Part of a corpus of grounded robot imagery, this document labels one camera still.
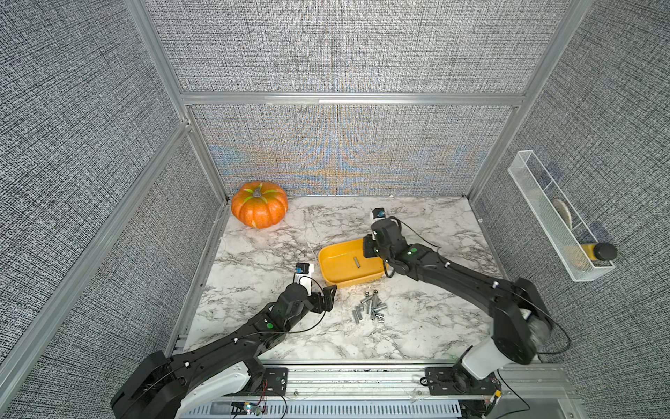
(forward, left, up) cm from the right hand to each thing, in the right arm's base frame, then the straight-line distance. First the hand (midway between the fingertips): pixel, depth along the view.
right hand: (367, 230), depth 85 cm
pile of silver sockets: (-18, -2, -17) cm, 25 cm away
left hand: (-16, +12, -7) cm, 21 cm away
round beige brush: (-5, -51, +15) cm, 53 cm away
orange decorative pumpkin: (+18, +40, -7) cm, 45 cm away
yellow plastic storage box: (-3, +7, -18) cm, 19 cm away
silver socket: (-2, +2, -18) cm, 18 cm away
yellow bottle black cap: (-18, -53, +16) cm, 58 cm away
